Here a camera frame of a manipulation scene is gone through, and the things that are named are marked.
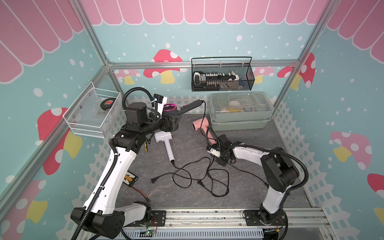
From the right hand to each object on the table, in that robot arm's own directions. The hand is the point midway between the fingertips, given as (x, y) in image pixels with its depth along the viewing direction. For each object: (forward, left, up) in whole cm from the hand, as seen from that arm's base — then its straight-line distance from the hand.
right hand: (220, 157), depth 96 cm
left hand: (+1, +25, +37) cm, 45 cm away
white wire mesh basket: (+8, +65, +34) cm, 74 cm away
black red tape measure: (+12, +61, +36) cm, 72 cm away
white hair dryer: (+14, +37, +4) cm, 40 cm away
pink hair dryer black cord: (-15, +14, 0) cm, 20 cm away
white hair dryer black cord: (-15, +40, +2) cm, 43 cm away
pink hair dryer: (+25, +10, +5) cm, 28 cm away
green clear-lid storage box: (+26, -14, +16) cm, 34 cm away
